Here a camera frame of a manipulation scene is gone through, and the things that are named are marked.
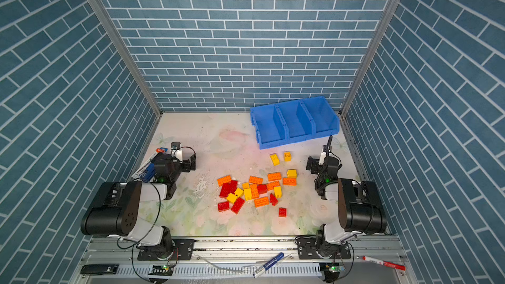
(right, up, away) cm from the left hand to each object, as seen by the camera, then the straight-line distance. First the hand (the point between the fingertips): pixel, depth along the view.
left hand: (189, 153), depth 93 cm
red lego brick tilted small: (+40, -19, -9) cm, 45 cm away
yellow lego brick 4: (+29, -18, -8) cm, 35 cm away
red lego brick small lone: (+44, -24, -11) cm, 51 cm away
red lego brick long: (+24, -22, -9) cm, 34 cm away
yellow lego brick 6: (+42, -16, -7) cm, 45 cm away
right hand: (+65, -3, +2) cm, 65 cm away
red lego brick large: (+19, -15, -4) cm, 25 cm away
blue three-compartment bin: (+53, +16, +21) cm, 59 cm away
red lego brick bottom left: (+18, -22, -9) cm, 30 cm away
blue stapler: (-18, -9, -2) cm, 21 cm away
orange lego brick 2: (+48, -13, -2) cm, 50 cm away
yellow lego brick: (+48, -2, +5) cm, 48 cm away
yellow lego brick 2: (+42, -4, +5) cm, 42 cm away
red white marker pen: (+79, -37, -23) cm, 90 cm away
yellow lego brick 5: (+49, -10, 0) cm, 50 cm away
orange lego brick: (+17, -12, -2) cm, 21 cm away
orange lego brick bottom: (+35, -21, -7) cm, 41 cm away
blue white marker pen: (+36, -38, -24) cm, 57 cm away
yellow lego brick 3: (+22, -19, -9) cm, 30 cm away
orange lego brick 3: (+41, -11, -1) cm, 42 cm away
